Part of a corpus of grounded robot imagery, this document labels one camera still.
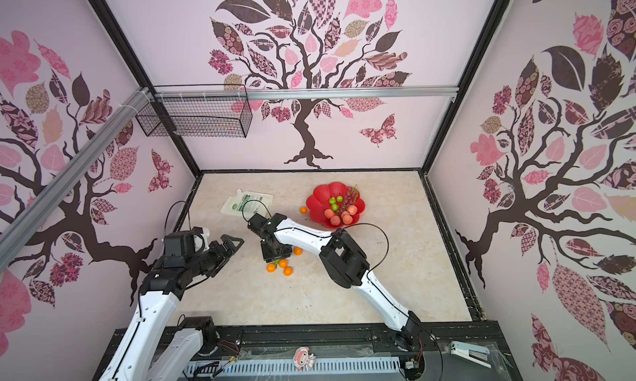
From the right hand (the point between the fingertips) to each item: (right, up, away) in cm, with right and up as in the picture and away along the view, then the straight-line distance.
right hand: (273, 255), depth 92 cm
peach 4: (+29, +13, +5) cm, 32 cm away
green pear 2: (+24, +18, +12) cm, 32 cm away
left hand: (-8, +4, -14) cm, 17 cm away
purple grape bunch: (+30, +22, +12) cm, 39 cm away
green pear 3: (+2, -2, -3) cm, 4 cm away
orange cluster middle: (+10, +2, -1) cm, 10 cm away
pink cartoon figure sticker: (+13, -23, -23) cm, 36 cm away
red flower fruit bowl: (+17, +20, +15) cm, 30 cm away
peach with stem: (+21, +15, +9) cm, 28 cm away
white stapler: (+63, -23, -22) cm, 70 cm away
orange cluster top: (+4, -2, -2) cm, 6 cm away
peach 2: (+28, +15, +8) cm, 33 cm away
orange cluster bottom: (+6, -5, -4) cm, 9 cm away
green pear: (+23, +20, +15) cm, 34 cm away
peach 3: (+24, +13, +7) cm, 28 cm away
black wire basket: (-30, +57, +15) cm, 66 cm away
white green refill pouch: (-21, +19, +15) cm, 32 cm away
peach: (+31, +17, +9) cm, 36 cm away
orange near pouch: (+10, +16, +12) cm, 23 cm away
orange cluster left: (0, -3, -4) cm, 6 cm away
